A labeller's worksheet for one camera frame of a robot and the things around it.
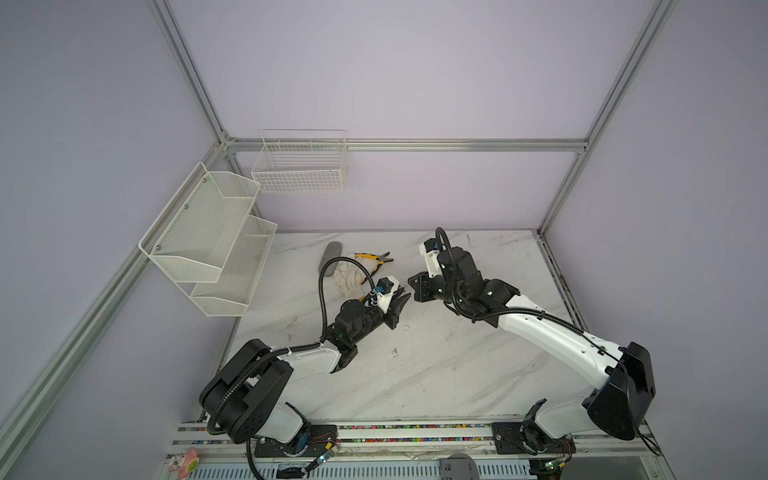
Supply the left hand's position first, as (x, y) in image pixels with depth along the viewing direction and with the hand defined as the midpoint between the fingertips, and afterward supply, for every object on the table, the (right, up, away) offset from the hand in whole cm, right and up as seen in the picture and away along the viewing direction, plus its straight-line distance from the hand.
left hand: (406, 292), depth 81 cm
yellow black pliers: (-8, +9, +30) cm, 32 cm away
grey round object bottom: (+12, -40, -12) cm, 43 cm away
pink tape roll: (-52, -38, -11) cm, 65 cm away
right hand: (0, +4, -5) cm, 6 cm away
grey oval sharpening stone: (-27, +12, +32) cm, 43 cm away
